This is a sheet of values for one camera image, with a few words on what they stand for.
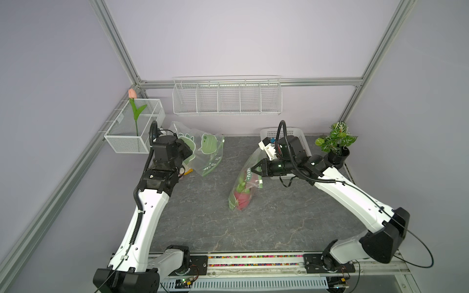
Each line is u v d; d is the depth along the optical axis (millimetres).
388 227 400
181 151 578
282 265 753
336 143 829
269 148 667
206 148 820
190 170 1004
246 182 744
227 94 988
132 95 827
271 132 1119
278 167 611
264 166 620
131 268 368
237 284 1141
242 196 789
